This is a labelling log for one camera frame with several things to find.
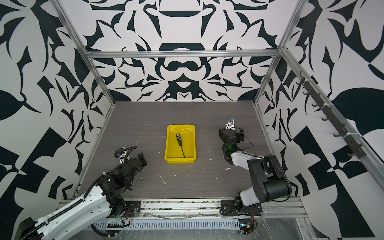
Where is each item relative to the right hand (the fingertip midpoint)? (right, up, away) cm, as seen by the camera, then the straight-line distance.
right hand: (235, 126), depth 90 cm
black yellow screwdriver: (-33, -11, +6) cm, 35 cm away
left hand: (-55, -15, -9) cm, 58 cm away
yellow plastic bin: (-37, -16, +5) cm, 41 cm away
